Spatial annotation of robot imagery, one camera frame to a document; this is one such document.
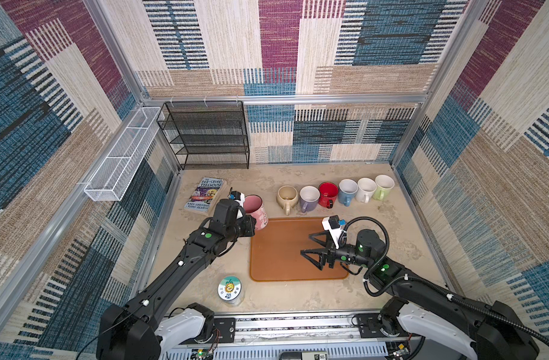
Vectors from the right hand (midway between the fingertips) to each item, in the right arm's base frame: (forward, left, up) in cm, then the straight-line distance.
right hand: (306, 248), depth 73 cm
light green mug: (+34, -40, -10) cm, 53 cm away
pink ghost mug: (+18, +18, -1) cm, 25 cm away
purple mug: (+31, -6, -15) cm, 35 cm away
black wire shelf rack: (+58, +42, +2) cm, 71 cm away
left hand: (+12, +17, +1) cm, 21 cm away
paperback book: (+34, +42, -14) cm, 56 cm away
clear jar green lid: (-10, +25, -9) cm, 29 cm away
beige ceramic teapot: (+31, +4, -13) cm, 34 cm away
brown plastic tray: (+11, +10, -21) cm, 25 cm away
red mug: (+32, -14, -14) cm, 38 cm away
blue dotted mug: (+32, -23, -11) cm, 41 cm away
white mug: (+33, -31, -11) cm, 47 cm away
